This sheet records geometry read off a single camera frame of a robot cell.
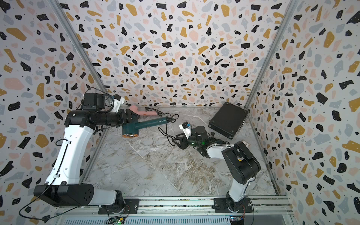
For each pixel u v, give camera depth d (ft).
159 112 3.81
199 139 2.40
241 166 1.59
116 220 2.31
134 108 3.78
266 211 2.49
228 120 3.47
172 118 2.08
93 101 1.72
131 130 2.16
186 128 2.56
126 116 2.02
